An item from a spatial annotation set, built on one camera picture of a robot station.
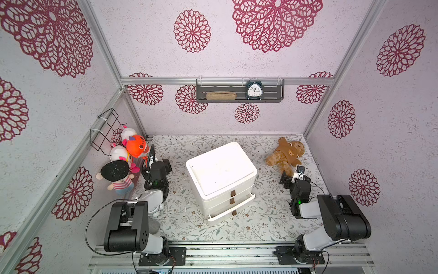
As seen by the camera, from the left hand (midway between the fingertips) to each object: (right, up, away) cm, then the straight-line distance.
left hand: (155, 163), depth 91 cm
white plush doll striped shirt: (-17, +6, -5) cm, 19 cm away
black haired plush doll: (-12, -3, -14) cm, 19 cm away
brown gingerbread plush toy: (+74, +4, +9) cm, 75 cm away
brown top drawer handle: (+40, -11, -18) cm, 45 cm away
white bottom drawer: (+38, -22, -11) cm, 45 cm away
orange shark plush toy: (-7, +9, -7) cm, 14 cm away
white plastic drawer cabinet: (+35, -6, -18) cm, 40 cm away
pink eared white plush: (-17, +17, +3) cm, 24 cm away
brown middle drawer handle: (+40, -16, -13) cm, 45 cm away
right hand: (+74, -4, 0) cm, 74 cm away
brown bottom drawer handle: (+41, -23, -9) cm, 48 cm away
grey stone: (+3, -28, -11) cm, 31 cm away
